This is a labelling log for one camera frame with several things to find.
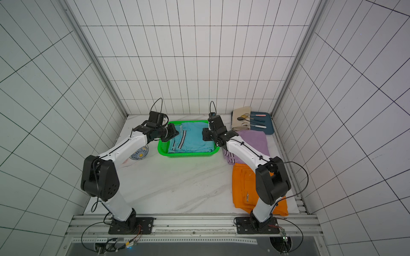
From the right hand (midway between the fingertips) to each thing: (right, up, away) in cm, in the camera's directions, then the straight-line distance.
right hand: (200, 132), depth 88 cm
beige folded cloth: (+33, +15, +32) cm, 48 cm away
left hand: (-13, -1, +1) cm, 13 cm away
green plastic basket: (-24, -9, +9) cm, 27 cm away
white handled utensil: (+45, +3, +23) cm, 50 cm away
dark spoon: (+30, +10, +29) cm, 43 cm away
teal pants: (-7, -4, +11) cm, 14 cm away
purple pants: (+38, -5, +19) cm, 43 cm away
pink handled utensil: (+44, +12, +30) cm, 55 cm away
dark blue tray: (+46, +7, +26) cm, 53 cm away
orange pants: (+23, -31, -9) cm, 40 cm away
